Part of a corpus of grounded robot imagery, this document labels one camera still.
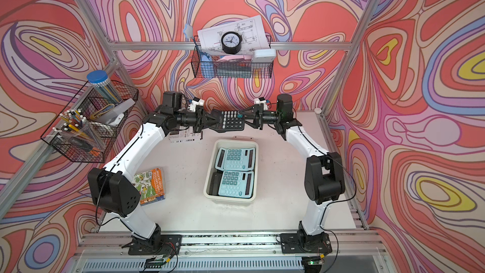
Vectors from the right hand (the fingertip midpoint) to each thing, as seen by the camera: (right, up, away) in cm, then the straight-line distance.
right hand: (240, 119), depth 78 cm
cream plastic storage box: (-14, -21, +3) cm, 25 cm away
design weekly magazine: (-32, -7, +27) cm, 42 cm away
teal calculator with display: (-2, -27, +1) cm, 27 cm away
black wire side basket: (-62, +6, +1) cm, 63 cm away
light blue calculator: (-2, -18, +9) cm, 20 cm away
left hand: (-8, 0, -4) cm, 9 cm away
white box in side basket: (-49, +1, -5) cm, 49 cm away
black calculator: (-11, -27, +3) cm, 30 cm away
